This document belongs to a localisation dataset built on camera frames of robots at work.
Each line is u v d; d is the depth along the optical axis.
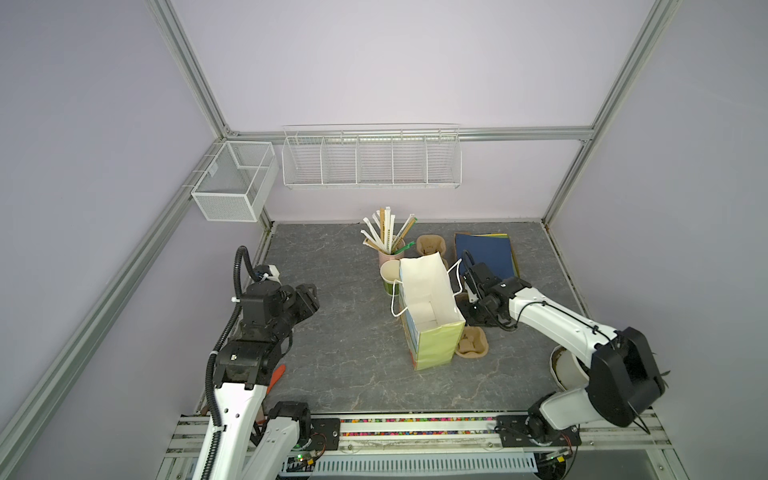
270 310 0.50
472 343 0.89
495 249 1.08
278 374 0.83
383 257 0.99
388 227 0.99
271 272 0.62
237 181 1.02
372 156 1.00
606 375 0.42
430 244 1.11
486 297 0.63
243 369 0.45
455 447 0.72
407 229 0.98
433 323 0.93
